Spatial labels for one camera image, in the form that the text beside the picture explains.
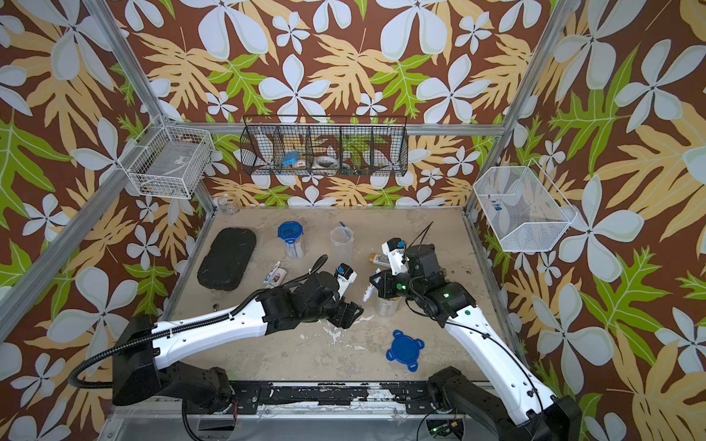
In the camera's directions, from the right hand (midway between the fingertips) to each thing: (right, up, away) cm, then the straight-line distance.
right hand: (368, 278), depth 74 cm
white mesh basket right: (+49, +20, +10) cm, 53 cm away
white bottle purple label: (-31, -4, +22) cm, 38 cm away
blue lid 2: (+12, -23, +10) cm, 28 cm away
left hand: (-3, -7, +1) cm, 8 cm away
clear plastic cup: (-8, +9, +21) cm, 24 cm away
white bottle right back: (+6, +3, +28) cm, 29 cm away
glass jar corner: (-60, +26, +49) cm, 81 cm away
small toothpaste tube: (0, -4, 0) cm, 4 cm away
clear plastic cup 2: (-25, +7, +27) cm, 37 cm away
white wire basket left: (-63, +35, +12) cm, 73 cm away
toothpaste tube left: (-34, -2, +25) cm, 42 cm away
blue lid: (-27, +13, +23) cm, 37 cm away
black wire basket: (-14, +45, +25) cm, 53 cm away
